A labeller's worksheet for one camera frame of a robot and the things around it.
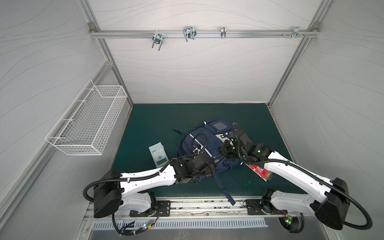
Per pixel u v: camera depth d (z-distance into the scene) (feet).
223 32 2.56
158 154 2.91
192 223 2.31
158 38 2.60
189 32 2.51
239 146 1.88
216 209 2.46
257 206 2.40
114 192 1.30
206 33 2.56
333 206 1.24
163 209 2.41
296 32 2.51
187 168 1.86
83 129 2.21
